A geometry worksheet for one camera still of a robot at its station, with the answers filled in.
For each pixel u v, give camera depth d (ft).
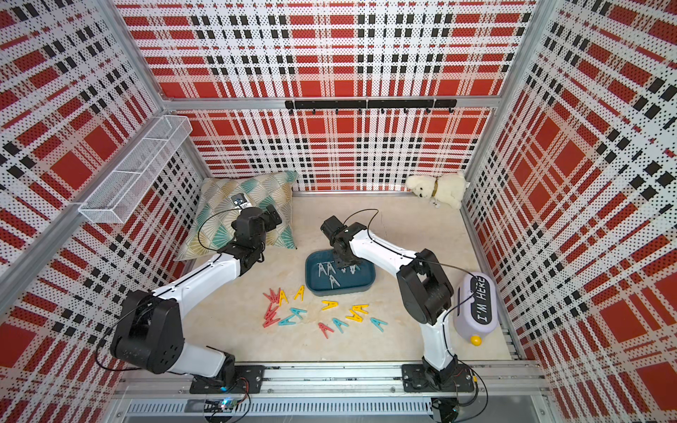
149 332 1.43
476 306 2.54
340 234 2.20
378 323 2.76
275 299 2.90
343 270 3.14
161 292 1.51
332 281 3.05
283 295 2.96
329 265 3.15
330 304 2.89
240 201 2.39
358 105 2.90
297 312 2.82
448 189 3.75
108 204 2.22
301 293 2.96
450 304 1.77
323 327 2.74
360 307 2.85
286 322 2.76
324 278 3.06
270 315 2.82
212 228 2.97
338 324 2.76
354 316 2.77
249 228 2.11
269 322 2.76
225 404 2.28
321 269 3.14
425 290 1.64
